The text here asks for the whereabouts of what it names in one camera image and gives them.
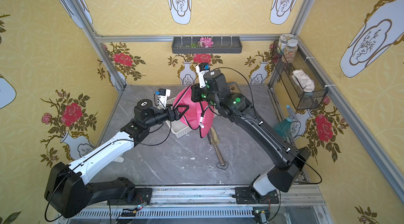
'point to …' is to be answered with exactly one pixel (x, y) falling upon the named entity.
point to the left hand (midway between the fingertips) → (181, 104)
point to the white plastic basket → (179, 127)
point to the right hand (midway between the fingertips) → (196, 83)
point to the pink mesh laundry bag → (199, 114)
